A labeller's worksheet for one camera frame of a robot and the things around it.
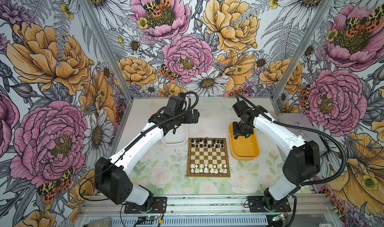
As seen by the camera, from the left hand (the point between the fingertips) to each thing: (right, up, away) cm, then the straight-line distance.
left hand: (190, 118), depth 80 cm
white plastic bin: (-7, -13, +18) cm, 23 cm away
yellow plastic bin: (+32, -19, +14) cm, 40 cm away
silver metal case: (+66, -1, +11) cm, 67 cm away
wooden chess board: (+10, -23, +9) cm, 27 cm away
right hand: (+27, -11, +4) cm, 29 cm away
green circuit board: (-18, -46, -9) cm, 50 cm away
